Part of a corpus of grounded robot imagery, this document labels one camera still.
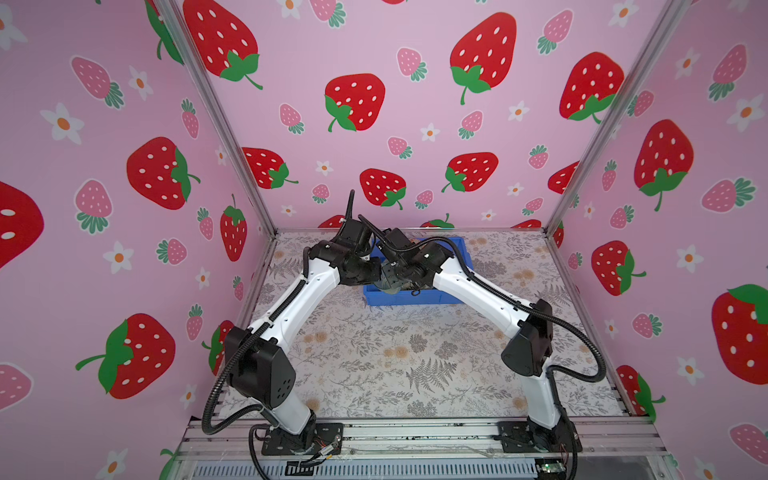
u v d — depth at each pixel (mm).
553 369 541
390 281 737
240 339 434
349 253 578
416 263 584
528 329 478
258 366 429
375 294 933
